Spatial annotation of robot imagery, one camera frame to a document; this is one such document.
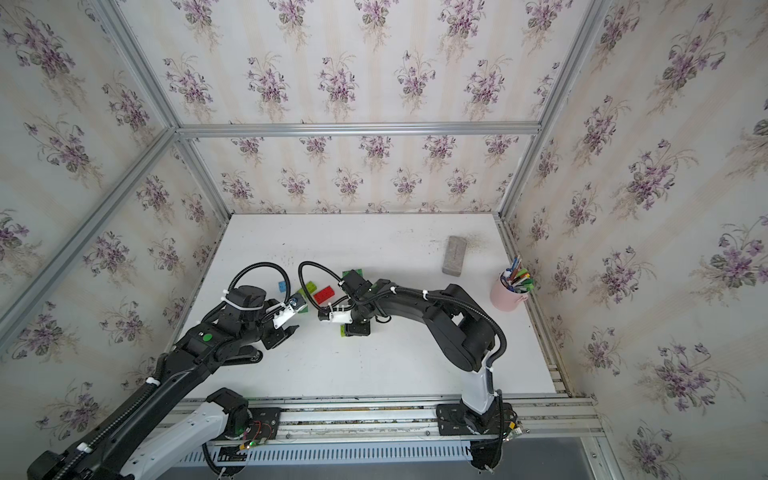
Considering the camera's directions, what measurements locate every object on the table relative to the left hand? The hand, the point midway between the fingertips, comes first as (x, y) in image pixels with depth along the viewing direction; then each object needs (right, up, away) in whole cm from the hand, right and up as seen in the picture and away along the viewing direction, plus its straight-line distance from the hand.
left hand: (289, 314), depth 78 cm
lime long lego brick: (+14, -6, +6) cm, 16 cm away
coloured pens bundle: (+66, +8, +12) cm, 68 cm away
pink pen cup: (+61, +3, +8) cm, 61 cm away
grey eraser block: (+50, +15, +26) cm, 59 cm away
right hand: (+16, -5, +11) cm, 20 cm away
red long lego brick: (+6, +2, +17) cm, 18 cm away
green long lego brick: (+16, +12, -5) cm, 20 cm away
